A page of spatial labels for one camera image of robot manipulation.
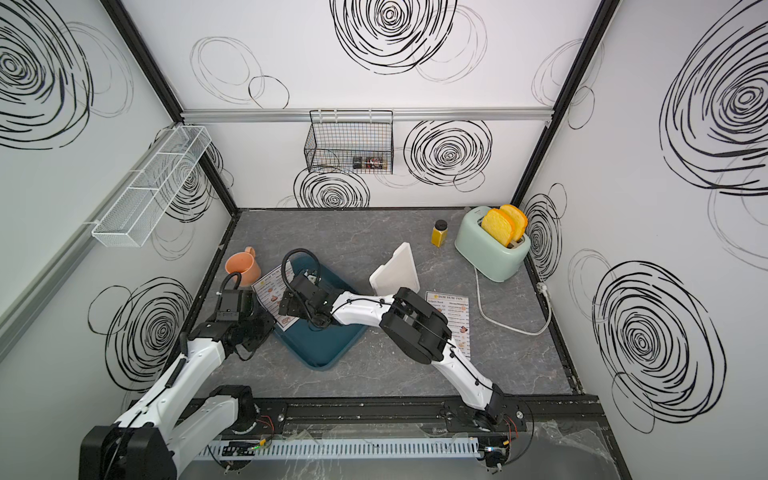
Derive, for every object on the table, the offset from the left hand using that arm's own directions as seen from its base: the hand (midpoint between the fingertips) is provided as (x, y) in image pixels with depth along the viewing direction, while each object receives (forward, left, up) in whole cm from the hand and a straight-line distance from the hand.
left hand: (276, 322), depth 85 cm
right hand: (+5, -2, -1) cm, 6 cm away
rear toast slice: (+26, -70, +19) cm, 77 cm away
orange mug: (+19, +15, +1) cm, 24 cm away
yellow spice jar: (+33, -49, +4) cm, 59 cm away
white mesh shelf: (+13, +31, +28) cm, 44 cm away
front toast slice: (+26, -65, +16) cm, 72 cm away
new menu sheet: (+11, +5, -2) cm, 12 cm away
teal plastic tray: (-7, -14, 0) cm, 16 cm away
